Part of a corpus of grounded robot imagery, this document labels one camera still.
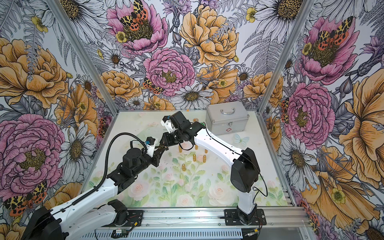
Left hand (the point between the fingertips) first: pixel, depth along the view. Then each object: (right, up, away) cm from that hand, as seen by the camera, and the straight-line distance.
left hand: (162, 151), depth 81 cm
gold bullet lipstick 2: (+8, -2, +16) cm, 18 cm away
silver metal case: (+38, +19, +20) cm, 47 cm away
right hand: (+1, +3, -3) cm, 5 cm away
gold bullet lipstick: (+24, -3, +16) cm, 29 cm away
